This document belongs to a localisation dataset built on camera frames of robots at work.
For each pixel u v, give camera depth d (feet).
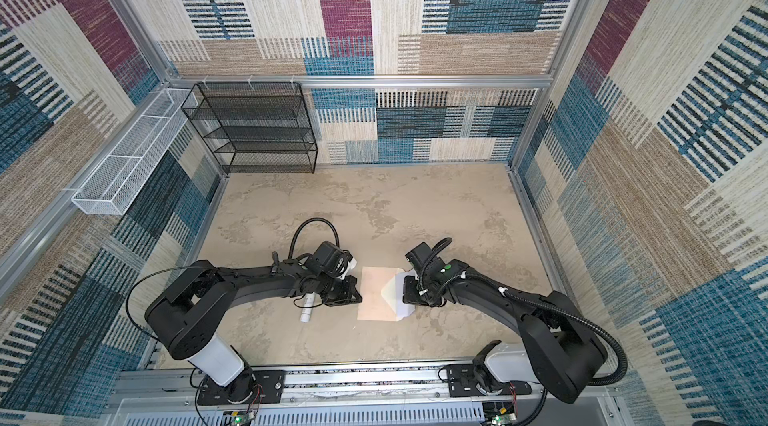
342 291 2.59
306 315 2.72
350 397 2.39
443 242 2.60
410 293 2.52
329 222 2.83
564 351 1.37
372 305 2.82
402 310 2.73
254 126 3.63
